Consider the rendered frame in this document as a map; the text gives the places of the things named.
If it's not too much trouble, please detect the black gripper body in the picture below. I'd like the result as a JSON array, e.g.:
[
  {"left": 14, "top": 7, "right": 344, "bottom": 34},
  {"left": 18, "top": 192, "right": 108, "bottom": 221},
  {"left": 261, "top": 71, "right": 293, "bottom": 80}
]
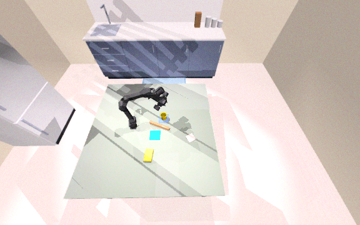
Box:
[{"left": 154, "top": 91, "right": 169, "bottom": 111}]

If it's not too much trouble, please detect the yellow flat block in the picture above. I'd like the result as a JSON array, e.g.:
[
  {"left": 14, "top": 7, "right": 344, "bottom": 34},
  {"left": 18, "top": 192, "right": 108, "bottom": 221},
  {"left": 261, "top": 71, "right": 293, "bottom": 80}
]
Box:
[{"left": 143, "top": 149, "right": 154, "bottom": 162}]

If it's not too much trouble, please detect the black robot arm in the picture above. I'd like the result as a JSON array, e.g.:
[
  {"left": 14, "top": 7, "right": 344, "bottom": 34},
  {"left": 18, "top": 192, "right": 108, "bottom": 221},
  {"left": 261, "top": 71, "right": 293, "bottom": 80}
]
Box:
[{"left": 118, "top": 87, "right": 167, "bottom": 129}]

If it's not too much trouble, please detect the yellow cup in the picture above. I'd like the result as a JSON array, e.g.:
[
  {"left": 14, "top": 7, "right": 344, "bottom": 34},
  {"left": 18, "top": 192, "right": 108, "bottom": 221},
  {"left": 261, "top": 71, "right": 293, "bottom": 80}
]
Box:
[{"left": 160, "top": 112, "right": 167, "bottom": 121}]

